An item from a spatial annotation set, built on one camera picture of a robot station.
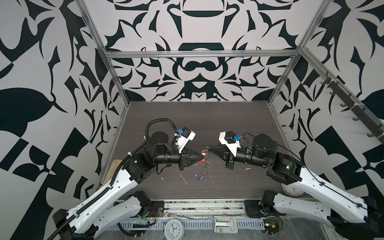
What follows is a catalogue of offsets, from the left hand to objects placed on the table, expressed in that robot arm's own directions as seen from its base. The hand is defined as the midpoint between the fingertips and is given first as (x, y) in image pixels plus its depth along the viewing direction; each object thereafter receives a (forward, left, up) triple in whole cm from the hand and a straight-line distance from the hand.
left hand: (204, 155), depth 59 cm
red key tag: (+1, 0, 0) cm, 1 cm away
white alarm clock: (-22, +14, -27) cm, 37 cm away
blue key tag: (-3, +1, -17) cm, 18 cm away
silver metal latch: (-20, -10, -29) cm, 37 cm away
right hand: (+1, -2, +4) cm, 5 cm away
